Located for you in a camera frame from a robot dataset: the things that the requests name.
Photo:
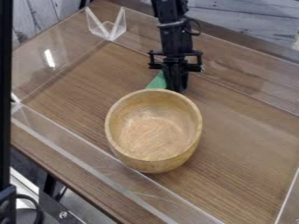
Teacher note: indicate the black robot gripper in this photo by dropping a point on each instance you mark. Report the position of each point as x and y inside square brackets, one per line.
[176, 52]

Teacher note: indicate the green rectangular block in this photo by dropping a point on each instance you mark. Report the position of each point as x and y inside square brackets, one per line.
[157, 82]

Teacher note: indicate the brown wooden bowl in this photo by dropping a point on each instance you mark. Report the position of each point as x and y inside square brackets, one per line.
[153, 129]

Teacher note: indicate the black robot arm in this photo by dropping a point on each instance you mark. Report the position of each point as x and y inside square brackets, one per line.
[169, 11]

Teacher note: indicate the black metal table leg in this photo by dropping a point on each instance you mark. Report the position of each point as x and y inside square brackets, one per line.
[49, 185]

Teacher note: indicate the black base with screw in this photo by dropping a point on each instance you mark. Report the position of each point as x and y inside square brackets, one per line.
[54, 212]

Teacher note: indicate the clear acrylic tray enclosure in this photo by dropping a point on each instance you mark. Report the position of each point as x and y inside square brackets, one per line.
[205, 157]

